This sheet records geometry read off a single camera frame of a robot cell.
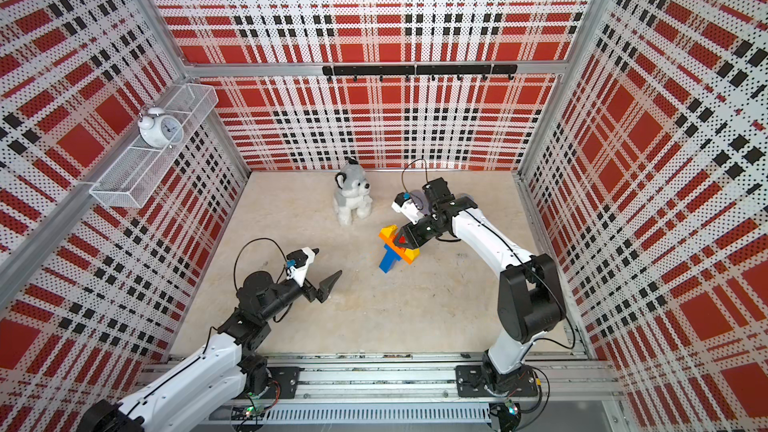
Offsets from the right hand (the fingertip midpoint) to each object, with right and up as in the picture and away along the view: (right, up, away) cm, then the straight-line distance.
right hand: (406, 238), depth 84 cm
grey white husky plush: (-17, +12, +12) cm, 24 cm away
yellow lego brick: (-5, +3, -1) cm, 6 cm away
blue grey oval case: (+12, +12, -17) cm, 24 cm away
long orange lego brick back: (-2, -3, -1) cm, 4 cm away
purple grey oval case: (+4, +11, -8) cm, 14 cm away
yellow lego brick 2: (+2, -4, -3) cm, 5 cm away
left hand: (-20, -5, -4) cm, 21 cm away
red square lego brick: (-1, 0, -4) cm, 4 cm away
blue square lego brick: (-5, -6, +3) cm, 9 cm away
